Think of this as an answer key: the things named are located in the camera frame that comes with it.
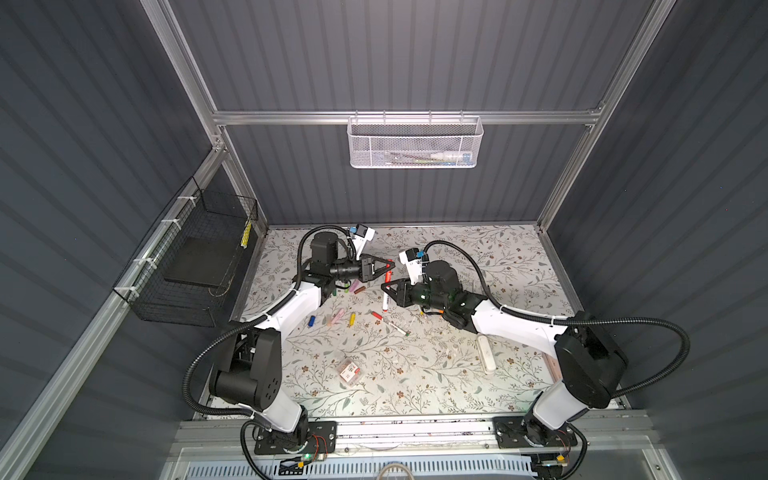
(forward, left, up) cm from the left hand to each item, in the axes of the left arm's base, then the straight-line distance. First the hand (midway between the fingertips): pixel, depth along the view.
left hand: (393, 265), depth 80 cm
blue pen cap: (-3, +26, -22) cm, 35 cm away
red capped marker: (-3, +2, -1) cm, 4 cm away
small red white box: (-20, +14, -21) cm, 32 cm away
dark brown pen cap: (+8, +11, -23) cm, 27 cm away
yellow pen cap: (-2, +13, -23) cm, 27 cm away
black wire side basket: (-5, +51, +5) cm, 52 cm away
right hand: (-5, +2, -4) cm, 7 cm away
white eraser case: (-21, -26, -20) cm, 38 cm away
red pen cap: (-1, +1, +1) cm, 2 cm away
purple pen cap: (+9, +13, -22) cm, 27 cm away
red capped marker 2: (-4, +4, -22) cm, 23 cm away
